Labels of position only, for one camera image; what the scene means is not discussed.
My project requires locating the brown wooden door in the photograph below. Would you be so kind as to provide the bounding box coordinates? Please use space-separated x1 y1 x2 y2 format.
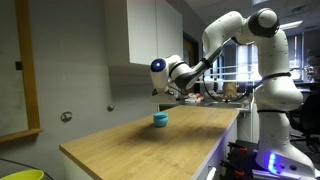
182 31 200 68

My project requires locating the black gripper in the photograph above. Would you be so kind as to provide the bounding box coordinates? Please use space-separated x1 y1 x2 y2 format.
152 87 178 103

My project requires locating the oval metal wall fixture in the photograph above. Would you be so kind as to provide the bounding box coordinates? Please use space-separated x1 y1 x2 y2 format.
60 110 74 123

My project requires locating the red and white box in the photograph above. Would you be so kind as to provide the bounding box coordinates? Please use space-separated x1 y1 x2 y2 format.
184 92 203 103

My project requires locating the small blue ceramic vase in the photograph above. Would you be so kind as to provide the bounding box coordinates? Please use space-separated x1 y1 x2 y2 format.
152 112 169 128

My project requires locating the white wall cabinet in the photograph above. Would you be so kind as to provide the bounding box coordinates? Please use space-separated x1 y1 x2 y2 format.
104 0 185 67

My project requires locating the tan bag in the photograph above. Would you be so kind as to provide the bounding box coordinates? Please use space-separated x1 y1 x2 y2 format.
222 81 239 100

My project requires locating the black floor cable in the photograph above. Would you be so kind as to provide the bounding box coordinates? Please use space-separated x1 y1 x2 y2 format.
0 156 55 180

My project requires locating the black clamp red handle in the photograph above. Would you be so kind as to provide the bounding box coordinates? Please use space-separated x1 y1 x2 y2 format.
227 141 250 158
219 159 247 180

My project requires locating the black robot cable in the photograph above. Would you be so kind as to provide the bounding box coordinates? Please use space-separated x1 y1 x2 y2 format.
201 49 256 103

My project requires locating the black office chair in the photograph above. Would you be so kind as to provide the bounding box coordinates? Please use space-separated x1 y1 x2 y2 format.
289 89 320 155

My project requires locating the wood-framed whiteboard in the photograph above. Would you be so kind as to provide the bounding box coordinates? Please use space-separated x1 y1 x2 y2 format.
0 0 44 145

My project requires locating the window with blinds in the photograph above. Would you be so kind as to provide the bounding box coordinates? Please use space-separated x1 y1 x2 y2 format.
203 33 305 83

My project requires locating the ceiling light panel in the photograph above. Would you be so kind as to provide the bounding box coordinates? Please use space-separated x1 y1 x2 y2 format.
279 19 305 31

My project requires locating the yellow plastic bowl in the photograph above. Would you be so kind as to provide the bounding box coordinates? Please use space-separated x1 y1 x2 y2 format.
0 169 45 180

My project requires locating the robot mounting platform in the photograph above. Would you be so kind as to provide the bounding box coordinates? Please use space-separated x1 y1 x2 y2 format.
251 168 320 180

